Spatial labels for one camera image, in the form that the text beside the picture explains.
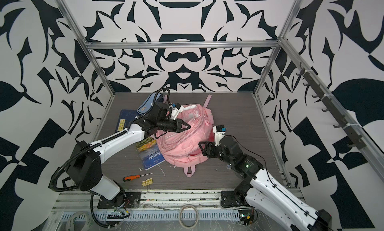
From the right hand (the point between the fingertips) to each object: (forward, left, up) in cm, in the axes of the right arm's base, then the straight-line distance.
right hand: (203, 143), depth 73 cm
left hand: (+10, +6, +3) cm, 11 cm away
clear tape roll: (-26, +12, -17) cm, 33 cm away
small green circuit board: (-28, -19, -20) cm, 39 cm away
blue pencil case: (+43, +36, -14) cm, 58 cm away
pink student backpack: (0, +10, -5) cm, 12 cm away
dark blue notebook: (+28, +51, -16) cm, 61 cm away
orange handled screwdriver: (-11, +39, -17) cm, 43 cm away
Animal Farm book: (+3, +31, -17) cm, 36 cm away
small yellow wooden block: (-13, +29, -16) cm, 36 cm away
